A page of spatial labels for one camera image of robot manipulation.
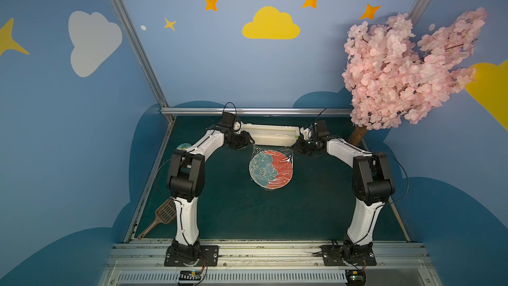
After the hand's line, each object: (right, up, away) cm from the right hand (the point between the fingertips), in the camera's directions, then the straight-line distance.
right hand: (292, 145), depth 99 cm
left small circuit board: (-44, -48, -26) cm, 70 cm away
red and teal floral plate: (-11, -12, 0) cm, 17 cm away
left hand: (-21, +2, -2) cm, 21 cm away
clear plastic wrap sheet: (-3, -3, 0) cm, 4 cm away
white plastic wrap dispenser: (-10, +5, +5) cm, 13 cm away
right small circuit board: (+19, -49, -25) cm, 58 cm away
